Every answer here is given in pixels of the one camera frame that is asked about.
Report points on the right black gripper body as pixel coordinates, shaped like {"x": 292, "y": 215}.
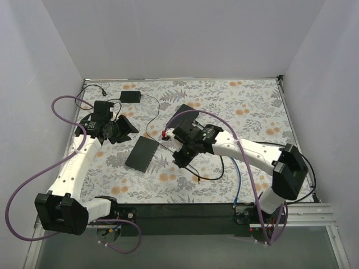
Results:
{"x": 183, "y": 144}

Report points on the floral patterned table mat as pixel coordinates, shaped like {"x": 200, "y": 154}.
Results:
{"x": 284, "y": 163}

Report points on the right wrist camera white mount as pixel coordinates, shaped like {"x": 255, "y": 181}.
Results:
{"x": 168, "y": 135}

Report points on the black network switch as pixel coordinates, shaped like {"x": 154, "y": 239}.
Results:
{"x": 184, "y": 112}
{"x": 142, "y": 153}

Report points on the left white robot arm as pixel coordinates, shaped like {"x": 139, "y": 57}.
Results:
{"x": 60, "y": 209}

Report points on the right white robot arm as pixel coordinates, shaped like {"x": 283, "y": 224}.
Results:
{"x": 216, "y": 141}

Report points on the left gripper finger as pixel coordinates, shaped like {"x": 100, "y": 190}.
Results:
{"x": 121, "y": 139}
{"x": 125, "y": 125}

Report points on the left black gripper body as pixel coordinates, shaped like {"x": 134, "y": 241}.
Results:
{"x": 121, "y": 129}

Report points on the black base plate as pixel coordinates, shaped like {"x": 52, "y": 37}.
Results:
{"x": 192, "y": 218}

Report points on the black power adapter brick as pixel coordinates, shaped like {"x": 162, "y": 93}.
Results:
{"x": 132, "y": 97}

